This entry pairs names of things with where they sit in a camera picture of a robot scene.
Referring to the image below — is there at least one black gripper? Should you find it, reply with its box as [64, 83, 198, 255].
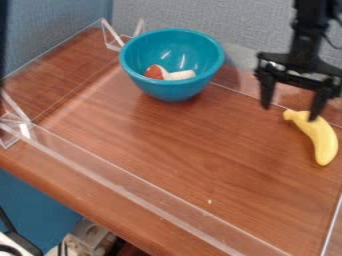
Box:
[255, 52, 342, 121]

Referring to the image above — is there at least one yellow toy banana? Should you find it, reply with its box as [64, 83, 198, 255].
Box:
[283, 109, 339, 166]

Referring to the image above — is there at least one blue bowl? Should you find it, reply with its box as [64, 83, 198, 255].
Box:
[119, 28, 226, 102]

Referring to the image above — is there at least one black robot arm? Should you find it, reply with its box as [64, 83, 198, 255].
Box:
[254, 0, 342, 122]

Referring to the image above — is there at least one red and white toy mushroom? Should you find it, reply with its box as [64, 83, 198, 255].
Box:
[144, 64, 196, 80]

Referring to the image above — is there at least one clear acrylic table barrier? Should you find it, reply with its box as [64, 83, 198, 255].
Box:
[0, 22, 342, 256]

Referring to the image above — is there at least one white power strip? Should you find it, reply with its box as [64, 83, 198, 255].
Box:
[44, 219, 117, 256]

